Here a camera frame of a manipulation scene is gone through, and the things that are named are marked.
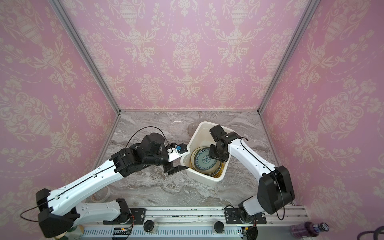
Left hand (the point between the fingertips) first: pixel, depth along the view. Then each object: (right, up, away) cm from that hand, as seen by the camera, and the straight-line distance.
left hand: (185, 158), depth 66 cm
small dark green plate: (+8, -6, +20) cm, 23 cm away
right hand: (+14, -3, +18) cm, 23 cm away
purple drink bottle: (+53, -30, -2) cm, 61 cm away
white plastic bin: (+9, +7, +28) cm, 30 cm away
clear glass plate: (+2, +13, +44) cm, 45 cm away
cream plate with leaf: (+14, -11, +16) cm, 24 cm away
